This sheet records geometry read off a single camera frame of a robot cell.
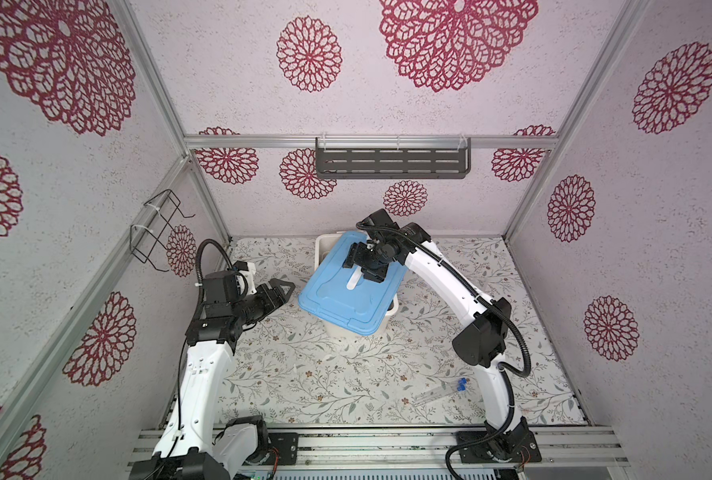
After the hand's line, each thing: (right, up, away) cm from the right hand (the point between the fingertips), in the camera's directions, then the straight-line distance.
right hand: (349, 263), depth 84 cm
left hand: (-16, -9, -6) cm, 19 cm away
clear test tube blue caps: (+24, -37, -1) cm, 44 cm away
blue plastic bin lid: (+3, -13, -5) cm, 14 cm away
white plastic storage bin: (-9, +6, +14) cm, 18 cm away
